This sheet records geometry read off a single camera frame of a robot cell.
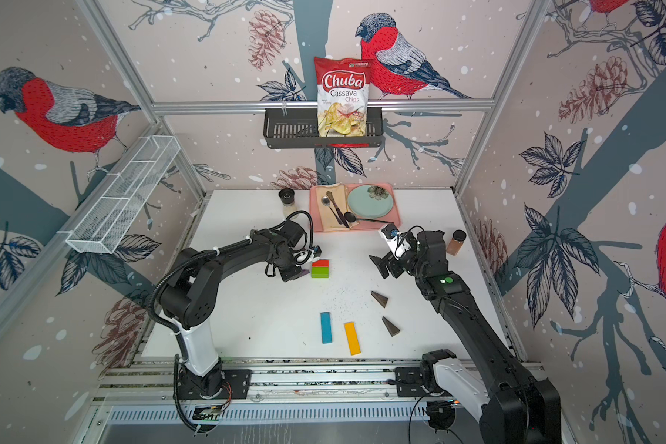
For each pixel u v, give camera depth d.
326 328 0.83
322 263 0.92
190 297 0.49
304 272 0.94
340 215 1.12
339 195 1.18
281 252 0.71
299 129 0.95
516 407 0.37
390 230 0.67
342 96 0.84
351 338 0.82
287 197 1.04
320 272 0.94
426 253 0.59
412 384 0.74
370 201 1.17
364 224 1.10
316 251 0.87
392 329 0.81
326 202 1.17
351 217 1.10
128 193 0.79
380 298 0.88
